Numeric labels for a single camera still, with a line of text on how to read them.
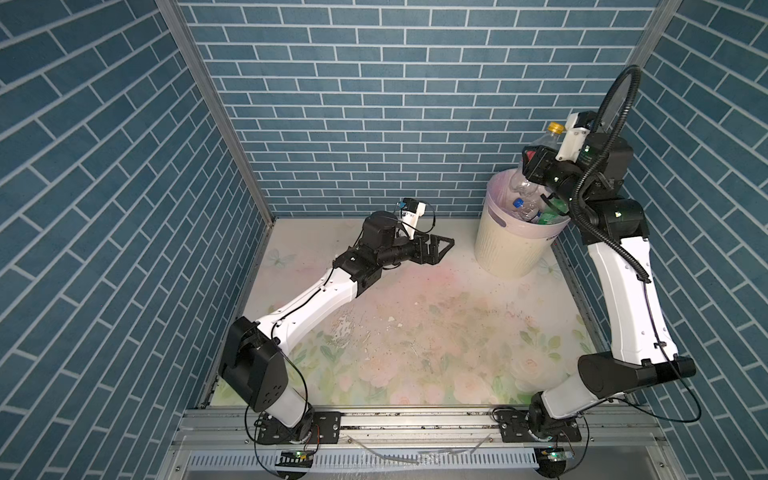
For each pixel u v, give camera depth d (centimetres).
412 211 66
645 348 40
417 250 65
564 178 52
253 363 42
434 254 65
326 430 73
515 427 74
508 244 88
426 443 73
